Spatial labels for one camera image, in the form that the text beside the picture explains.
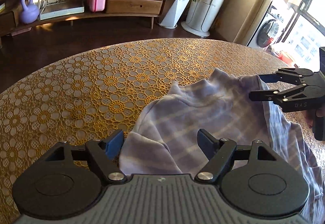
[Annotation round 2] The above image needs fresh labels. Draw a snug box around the gold lace tablecloth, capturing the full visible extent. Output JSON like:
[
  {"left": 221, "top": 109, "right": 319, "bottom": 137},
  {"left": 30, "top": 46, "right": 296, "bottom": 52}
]
[{"left": 0, "top": 37, "right": 325, "bottom": 224}]

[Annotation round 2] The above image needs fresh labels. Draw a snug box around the white flat box on shelf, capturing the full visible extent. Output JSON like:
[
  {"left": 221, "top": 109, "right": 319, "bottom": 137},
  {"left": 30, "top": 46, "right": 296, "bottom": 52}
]
[{"left": 39, "top": 1, "right": 84, "bottom": 21}]

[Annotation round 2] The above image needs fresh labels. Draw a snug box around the person's right hand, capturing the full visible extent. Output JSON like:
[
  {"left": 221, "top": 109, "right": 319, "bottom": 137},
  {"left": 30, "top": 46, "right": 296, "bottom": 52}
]
[{"left": 303, "top": 110, "right": 316, "bottom": 128}]

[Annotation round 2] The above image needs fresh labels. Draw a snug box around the pink small suitcase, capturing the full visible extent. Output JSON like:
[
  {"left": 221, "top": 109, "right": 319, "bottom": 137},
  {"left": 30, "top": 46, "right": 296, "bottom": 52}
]
[{"left": 88, "top": 0, "right": 106, "bottom": 12}]

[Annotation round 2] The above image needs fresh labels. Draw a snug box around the lavender striped long-sleeve shirt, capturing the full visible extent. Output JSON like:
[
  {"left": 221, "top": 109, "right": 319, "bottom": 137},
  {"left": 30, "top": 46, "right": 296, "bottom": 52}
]
[{"left": 119, "top": 69, "right": 324, "bottom": 223}]

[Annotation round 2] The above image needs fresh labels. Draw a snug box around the purple kettlebell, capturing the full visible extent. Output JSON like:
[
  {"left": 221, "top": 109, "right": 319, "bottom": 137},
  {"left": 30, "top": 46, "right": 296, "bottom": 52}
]
[{"left": 20, "top": 0, "right": 40, "bottom": 24}]

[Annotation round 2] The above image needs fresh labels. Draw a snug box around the washing machine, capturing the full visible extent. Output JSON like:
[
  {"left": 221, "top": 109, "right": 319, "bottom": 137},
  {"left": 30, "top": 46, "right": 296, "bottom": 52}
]
[{"left": 248, "top": 0, "right": 292, "bottom": 50}]

